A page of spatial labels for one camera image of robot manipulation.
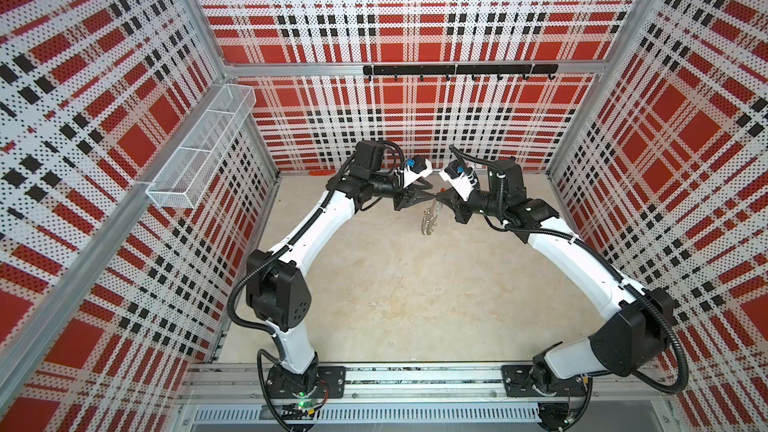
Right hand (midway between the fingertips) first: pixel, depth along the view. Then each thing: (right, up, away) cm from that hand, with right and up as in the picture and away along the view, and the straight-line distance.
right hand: (441, 196), depth 76 cm
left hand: (-3, +1, 0) cm, 3 cm away
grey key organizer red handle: (-3, -6, +3) cm, 7 cm away
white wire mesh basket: (-80, +5, +18) cm, 82 cm away
